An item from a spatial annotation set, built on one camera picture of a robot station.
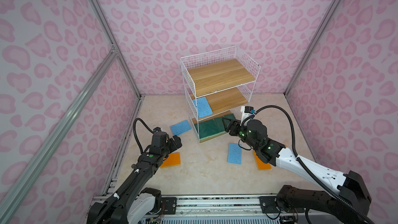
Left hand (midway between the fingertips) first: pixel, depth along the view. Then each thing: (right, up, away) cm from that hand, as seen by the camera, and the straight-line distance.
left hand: (175, 139), depth 85 cm
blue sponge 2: (+15, +18, -5) cm, 24 cm away
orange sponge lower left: (-1, -12, +3) cm, 12 cm away
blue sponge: (0, +4, +16) cm, 16 cm away
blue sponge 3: (+34, -9, +5) cm, 35 cm away
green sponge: (+18, +4, +12) cm, 22 cm away
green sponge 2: (+33, +12, +18) cm, 40 cm away
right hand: (+26, +12, -11) cm, 31 cm away
